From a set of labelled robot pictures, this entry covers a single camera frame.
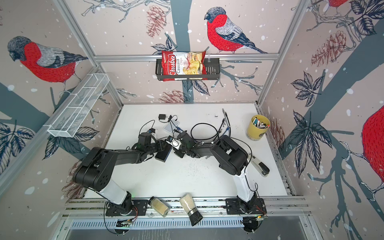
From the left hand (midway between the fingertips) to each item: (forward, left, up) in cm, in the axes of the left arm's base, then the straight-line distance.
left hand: (165, 143), depth 94 cm
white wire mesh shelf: (+8, +43, +27) cm, 52 cm away
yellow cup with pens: (+6, -58, +9) cm, 59 cm away
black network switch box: (-9, 0, +1) cm, 9 cm away
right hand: (-3, -5, -4) cm, 7 cm away
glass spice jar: (-35, -1, 0) cm, 35 cm away
